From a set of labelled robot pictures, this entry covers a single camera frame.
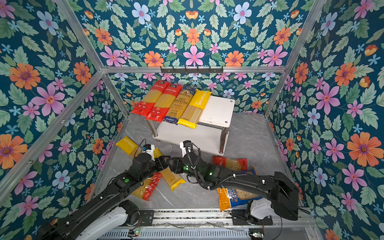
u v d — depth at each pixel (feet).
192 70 3.06
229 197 2.51
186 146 2.13
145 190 2.58
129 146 3.23
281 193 1.33
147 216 2.41
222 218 2.46
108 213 1.93
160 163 2.26
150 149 2.35
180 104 2.46
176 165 2.03
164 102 2.46
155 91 2.64
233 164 2.90
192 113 2.31
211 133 3.05
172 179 2.77
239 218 2.34
